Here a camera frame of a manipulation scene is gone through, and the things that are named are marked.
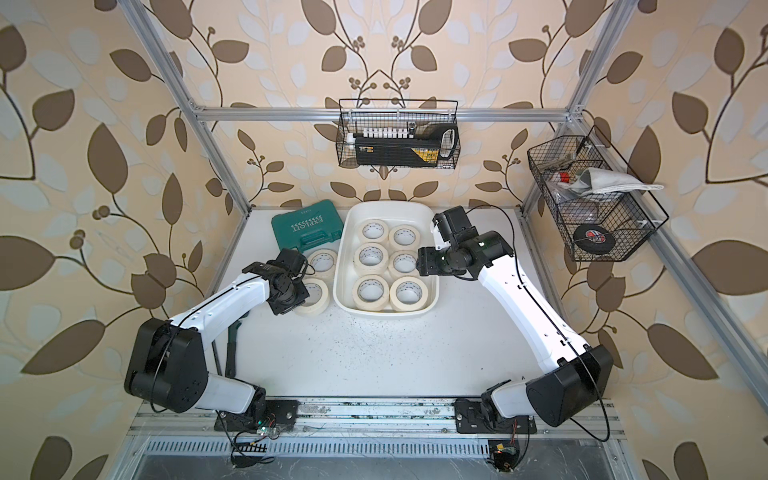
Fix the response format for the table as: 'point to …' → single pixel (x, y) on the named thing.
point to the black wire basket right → (605, 215)
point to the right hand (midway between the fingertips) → (428, 264)
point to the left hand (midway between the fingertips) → (301, 298)
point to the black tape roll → (594, 239)
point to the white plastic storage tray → (393, 212)
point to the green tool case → (307, 225)
